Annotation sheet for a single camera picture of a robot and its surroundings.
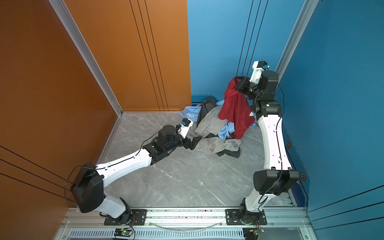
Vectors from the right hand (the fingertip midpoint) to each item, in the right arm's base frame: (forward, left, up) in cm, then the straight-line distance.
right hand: (232, 77), depth 68 cm
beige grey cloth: (0, +10, -34) cm, 35 cm away
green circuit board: (-54, +53, -49) cm, 90 cm away
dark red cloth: (-1, -4, -19) cm, 19 cm away
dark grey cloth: (+18, +10, -33) cm, 39 cm away
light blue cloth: (+19, +21, -41) cm, 50 cm away
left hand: (-13, +18, -23) cm, 32 cm away
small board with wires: (-55, -9, -50) cm, 74 cm away
